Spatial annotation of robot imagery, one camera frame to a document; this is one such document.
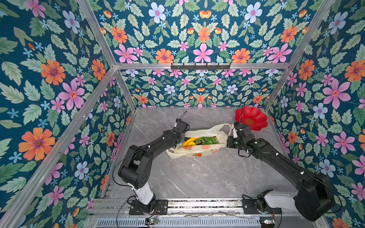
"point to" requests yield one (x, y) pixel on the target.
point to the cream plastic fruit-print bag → (221, 131)
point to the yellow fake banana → (188, 140)
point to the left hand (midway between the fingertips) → (179, 132)
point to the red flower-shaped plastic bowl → (256, 119)
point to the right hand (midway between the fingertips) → (227, 139)
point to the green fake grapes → (210, 140)
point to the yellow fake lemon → (191, 143)
